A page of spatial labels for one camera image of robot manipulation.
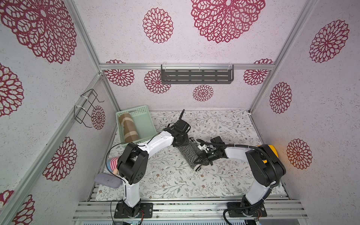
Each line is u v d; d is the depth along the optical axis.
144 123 1.17
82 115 0.77
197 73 0.94
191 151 0.88
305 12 0.71
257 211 0.67
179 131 0.70
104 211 0.75
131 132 0.99
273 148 0.97
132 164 0.49
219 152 0.73
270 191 0.53
